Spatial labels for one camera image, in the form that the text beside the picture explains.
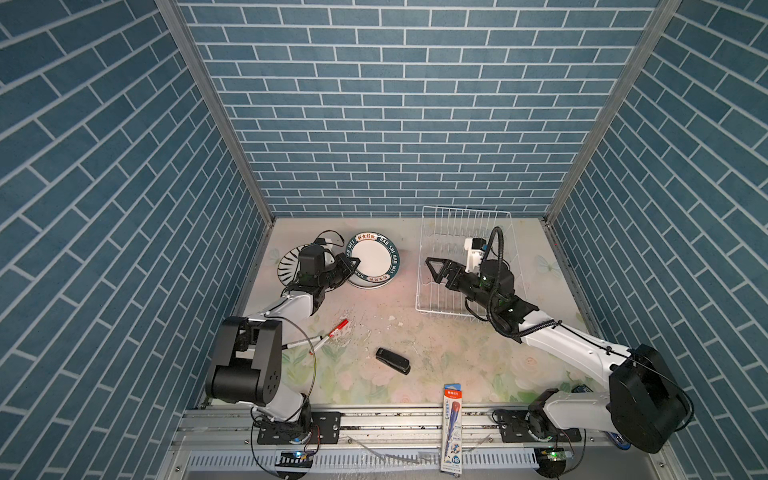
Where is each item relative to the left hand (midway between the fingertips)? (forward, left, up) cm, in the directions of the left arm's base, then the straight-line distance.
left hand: (361, 259), depth 90 cm
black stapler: (-27, -9, -11) cm, 30 cm away
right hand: (-7, -20, +8) cm, 23 cm away
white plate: (+3, -5, -3) cm, 7 cm away
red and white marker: (-18, +9, -15) cm, 25 cm away
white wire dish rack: (+22, -30, -12) cm, 39 cm away
